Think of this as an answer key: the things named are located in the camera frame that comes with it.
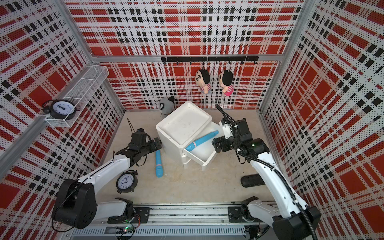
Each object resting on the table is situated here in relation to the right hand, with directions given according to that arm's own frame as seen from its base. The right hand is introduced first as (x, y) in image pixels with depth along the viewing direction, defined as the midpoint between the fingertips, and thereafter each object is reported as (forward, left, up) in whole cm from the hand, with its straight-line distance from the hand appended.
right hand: (223, 140), depth 75 cm
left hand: (+6, +38, -13) cm, 41 cm away
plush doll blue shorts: (+39, +10, +11) cm, 41 cm away
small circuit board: (-36, +52, -25) cm, 68 cm away
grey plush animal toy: (+31, +34, -4) cm, 46 cm away
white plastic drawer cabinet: (+10, +20, -1) cm, 23 cm away
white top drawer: (-3, +10, -8) cm, 14 cm away
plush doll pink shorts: (+42, -5, +7) cm, 43 cm away
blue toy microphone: (+1, +15, -4) cm, 15 cm away
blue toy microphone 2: (-8, +36, -21) cm, 42 cm away
